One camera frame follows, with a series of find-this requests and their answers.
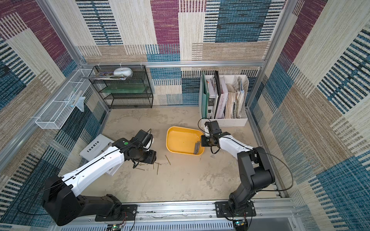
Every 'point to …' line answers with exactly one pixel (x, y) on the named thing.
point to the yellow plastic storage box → (184, 140)
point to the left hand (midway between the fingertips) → (152, 157)
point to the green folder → (205, 96)
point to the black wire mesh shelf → (124, 86)
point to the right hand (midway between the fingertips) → (203, 139)
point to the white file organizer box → (224, 98)
